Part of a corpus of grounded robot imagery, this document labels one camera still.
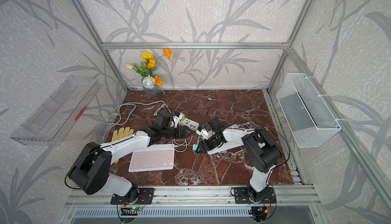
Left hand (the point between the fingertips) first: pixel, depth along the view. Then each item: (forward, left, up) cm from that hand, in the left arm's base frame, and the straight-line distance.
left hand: (189, 133), depth 85 cm
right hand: (-6, -7, -9) cm, 12 cm away
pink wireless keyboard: (-10, +21, -11) cm, 25 cm away
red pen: (-1, +47, +20) cm, 52 cm away
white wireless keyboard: (-11, -20, +20) cm, 31 cm away
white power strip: (+11, +1, -8) cm, 14 cm away
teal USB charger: (-5, -3, -6) cm, 9 cm away
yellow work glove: (+5, +44, -11) cm, 46 cm away
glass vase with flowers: (+26, +23, +13) cm, 37 cm away
